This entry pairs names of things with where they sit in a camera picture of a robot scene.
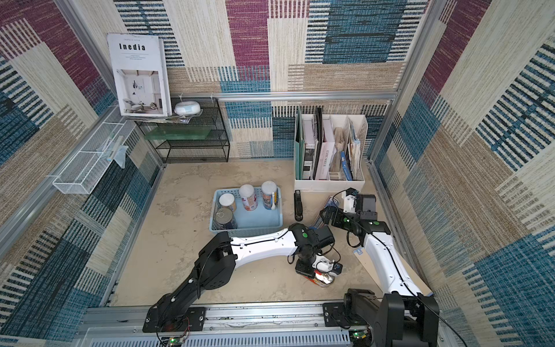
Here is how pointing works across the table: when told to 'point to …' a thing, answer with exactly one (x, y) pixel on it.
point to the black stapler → (298, 205)
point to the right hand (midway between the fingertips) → (331, 212)
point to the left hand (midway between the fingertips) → (314, 264)
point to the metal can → (223, 215)
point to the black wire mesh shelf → (216, 147)
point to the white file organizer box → (347, 171)
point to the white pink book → (324, 165)
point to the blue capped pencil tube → (319, 222)
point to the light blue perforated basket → (243, 212)
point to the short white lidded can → (227, 200)
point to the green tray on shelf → (178, 132)
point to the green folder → (300, 147)
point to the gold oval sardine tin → (321, 279)
